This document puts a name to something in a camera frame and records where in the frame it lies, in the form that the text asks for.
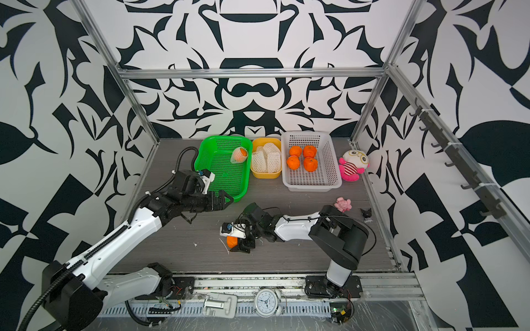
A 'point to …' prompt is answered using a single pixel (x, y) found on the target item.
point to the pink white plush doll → (352, 163)
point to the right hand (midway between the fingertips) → (231, 234)
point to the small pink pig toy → (343, 205)
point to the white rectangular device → (219, 305)
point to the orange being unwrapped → (295, 150)
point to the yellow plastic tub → (258, 142)
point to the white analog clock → (266, 303)
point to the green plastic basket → (229, 157)
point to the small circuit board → (341, 315)
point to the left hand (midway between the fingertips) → (223, 197)
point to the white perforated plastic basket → (327, 176)
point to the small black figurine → (367, 215)
